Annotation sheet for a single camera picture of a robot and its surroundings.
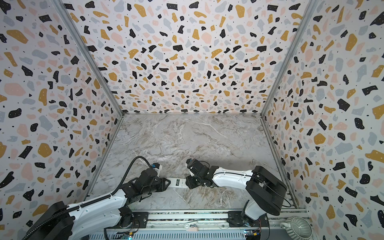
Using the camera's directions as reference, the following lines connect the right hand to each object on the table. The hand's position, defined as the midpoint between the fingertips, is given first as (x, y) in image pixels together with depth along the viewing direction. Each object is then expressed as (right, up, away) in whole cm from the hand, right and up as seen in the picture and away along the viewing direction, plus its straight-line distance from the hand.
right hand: (185, 181), depth 83 cm
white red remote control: (-5, -2, +3) cm, 6 cm away
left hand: (-8, 0, 0) cm, 8 cm away
